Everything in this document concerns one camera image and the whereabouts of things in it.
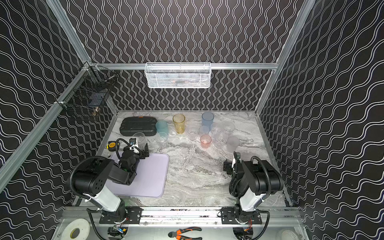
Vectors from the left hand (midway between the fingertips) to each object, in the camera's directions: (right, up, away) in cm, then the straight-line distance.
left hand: (138, 142), depth 92 cm
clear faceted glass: (+1, +1, +3) cm, 3 cm away
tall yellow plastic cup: (+24, +14, +7) cm, 29 cm away
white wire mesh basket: (+19, +57, +46) cm, 76 cm away
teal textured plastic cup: (+12, +9, +12) cm, 19 cm away
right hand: (+61, -11, +1) cm, 62 cm away
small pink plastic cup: (+43, -1, +12) cm, 44 cm away
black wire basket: (-33, +32, +3) cm, 46 cm away
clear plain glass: (+33, +6, +15) cm, 37 cm away
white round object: (+78, -41, -22) cm, 91 cm away
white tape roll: (-21, -39, -21) cm, 49 cm away
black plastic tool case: (-9, +10, +11) cm, 18 cm away
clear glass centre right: (+50, +5, +9) cm, 51 cm away
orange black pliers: (+27, -41, -23) cm, 54 cm away
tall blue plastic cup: (+43, +14, +6) cm, 46 cm away
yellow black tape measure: (-20, -3, +6) cm, 21 cm away
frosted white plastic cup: (+58, -1, +1) cm, 58 cm away
